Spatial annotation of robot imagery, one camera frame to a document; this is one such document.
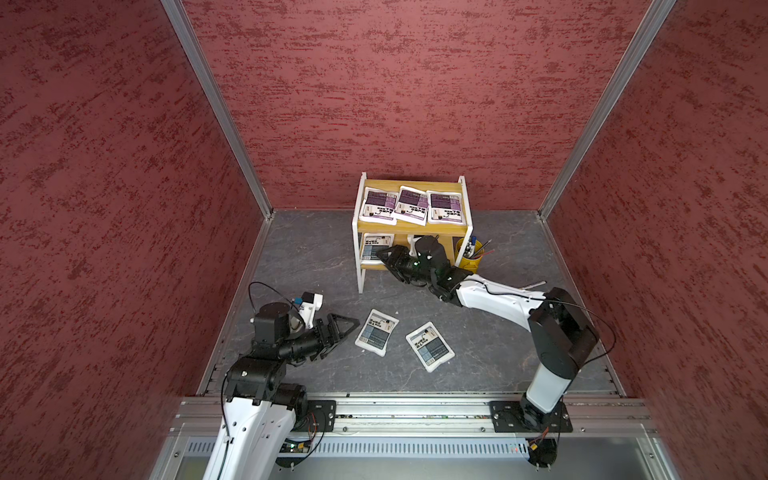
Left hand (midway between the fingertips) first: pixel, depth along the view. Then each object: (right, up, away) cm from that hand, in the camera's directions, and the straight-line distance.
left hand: (352, 337), depth 69 cm
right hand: (+5, +17, +14) cm, 23 cm away
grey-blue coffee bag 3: (+21, -8, +16) cm, 28 cm away
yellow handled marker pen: (+61, +8, +31) cm, 68 cm away
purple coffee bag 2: (+15, +32, +5) cm, 35 cm away
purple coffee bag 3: (+23, +31, +6) cm, 39 cm away
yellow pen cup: (+36, +18, +29) cm, 50 cm away
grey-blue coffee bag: (+4, -5, +18) cm, 20 cm away
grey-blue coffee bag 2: (+3, +22, +20) cm, 30 cm away
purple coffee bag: (+6, +32, +5) cm, 33 cm away
